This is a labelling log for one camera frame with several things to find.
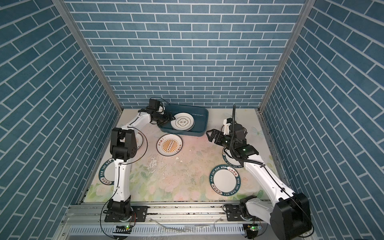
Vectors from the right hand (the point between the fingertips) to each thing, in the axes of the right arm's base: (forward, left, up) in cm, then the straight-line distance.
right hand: (211, 132), depth 80 cm
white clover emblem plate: (+22, +20, -18) cm, 35 cm away
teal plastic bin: (+31, +8, -21) cm, 38 cm away
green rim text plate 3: (-11, -11, -9) cm, 18 cm away
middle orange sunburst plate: (+3, +27, -21) cm, 34 cm away
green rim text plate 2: (-17, -9, -22) cm, 29 cm away
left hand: (+20, +28, -13) cm, 37 cm away
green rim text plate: (-19, +60, -20) cm, 66 cm away
